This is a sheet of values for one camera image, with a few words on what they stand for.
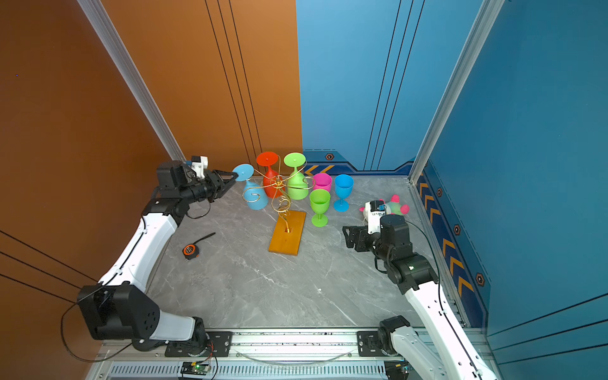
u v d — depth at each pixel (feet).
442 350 1.30
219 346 2.44
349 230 2.17
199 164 2.34
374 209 2.04
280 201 2.74
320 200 3.20
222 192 2.34
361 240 2.07
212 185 2.22
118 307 1.33
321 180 3.17
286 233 3.25
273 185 2.48
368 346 2.37
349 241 2.14
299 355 2.38
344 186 3.20
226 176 2.40
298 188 2.61
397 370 2.29
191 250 3.00
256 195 2.71
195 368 2.32
